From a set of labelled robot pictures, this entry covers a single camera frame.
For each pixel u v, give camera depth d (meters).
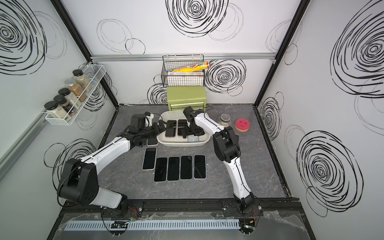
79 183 0.43
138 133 0.66
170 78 0.86
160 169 0.89
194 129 0.85
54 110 0.61
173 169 0.85
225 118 0.99
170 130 1.05
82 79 0.75
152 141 0.95
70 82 0.68
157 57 1.77
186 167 0.87
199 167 0.88
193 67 0.87
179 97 1.01
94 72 0.94
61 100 0.63
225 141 0.63
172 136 1.03
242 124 1.04
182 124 1.05
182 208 0.75
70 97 0.67
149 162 0.89
